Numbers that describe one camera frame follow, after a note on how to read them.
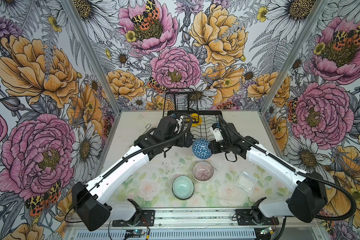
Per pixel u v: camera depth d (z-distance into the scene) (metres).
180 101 1.17
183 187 0.81
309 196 0.40
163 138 0.53
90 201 0.38
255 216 0.66
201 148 0.83
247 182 0.85
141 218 0.73
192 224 0.74
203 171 0.87
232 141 0.62
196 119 0.83
